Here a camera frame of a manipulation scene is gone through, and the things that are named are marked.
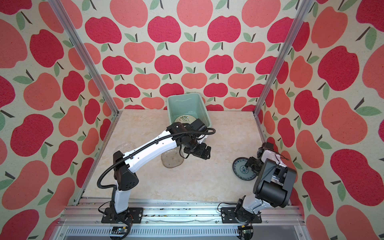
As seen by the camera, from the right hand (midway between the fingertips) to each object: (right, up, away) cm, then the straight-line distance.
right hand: (256, 170), depth 89 cm
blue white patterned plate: (-9, -1, 0) cm, 9 cm away
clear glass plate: (-85, +12, +12) cm, 87 cm away
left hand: (-32, +12, -16) cm, 37 cm away
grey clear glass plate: (-52, +6, +6) cm, 53 cm away
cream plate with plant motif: (-44, +33, +22) cm, 59 cm away
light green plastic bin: (-42, +44, +22) cm, 65 cm away
